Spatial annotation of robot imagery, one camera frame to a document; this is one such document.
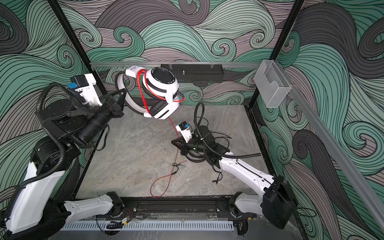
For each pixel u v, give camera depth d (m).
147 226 0.76
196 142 0.63
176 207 0.75
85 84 0.38
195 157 0.91
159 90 0.36
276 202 0.39
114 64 0.98
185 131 0.63
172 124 1.10
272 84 0.79
